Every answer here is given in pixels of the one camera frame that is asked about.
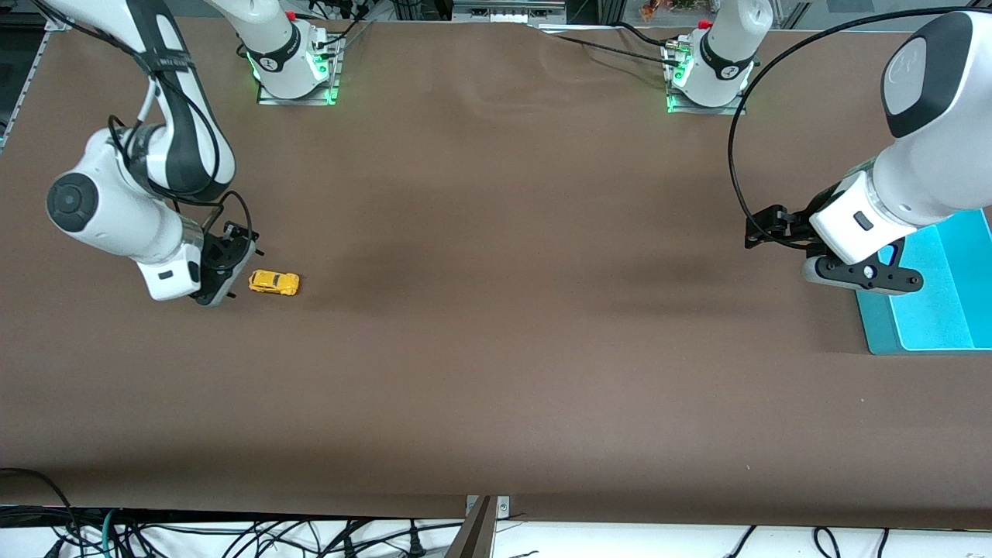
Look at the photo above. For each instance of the yellow toy beetle car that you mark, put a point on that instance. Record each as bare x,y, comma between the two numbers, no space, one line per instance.
271,283

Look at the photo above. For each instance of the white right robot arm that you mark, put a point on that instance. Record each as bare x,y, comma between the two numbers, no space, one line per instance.
116,217

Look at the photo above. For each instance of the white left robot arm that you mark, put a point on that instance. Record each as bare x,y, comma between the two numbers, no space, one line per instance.
930,186

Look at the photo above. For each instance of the turquoise plastic bin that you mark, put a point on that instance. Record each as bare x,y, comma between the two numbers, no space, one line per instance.
938,302

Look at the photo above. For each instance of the brown table cover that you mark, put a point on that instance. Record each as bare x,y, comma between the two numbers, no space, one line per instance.
496,325

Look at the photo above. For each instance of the orange background object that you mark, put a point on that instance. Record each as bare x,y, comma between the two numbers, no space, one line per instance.
666,8

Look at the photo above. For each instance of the grey metal connector box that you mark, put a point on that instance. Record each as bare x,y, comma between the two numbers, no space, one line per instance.
508,9

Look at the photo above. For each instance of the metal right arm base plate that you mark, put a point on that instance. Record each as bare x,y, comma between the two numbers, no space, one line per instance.
329,74

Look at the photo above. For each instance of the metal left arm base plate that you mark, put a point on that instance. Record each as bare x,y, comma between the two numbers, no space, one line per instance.
674,105

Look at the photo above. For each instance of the aluminium frame rail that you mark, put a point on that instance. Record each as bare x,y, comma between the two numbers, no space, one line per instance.
23,85

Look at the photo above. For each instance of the metal table bracket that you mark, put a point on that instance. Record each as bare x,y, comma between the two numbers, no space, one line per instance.
484,527

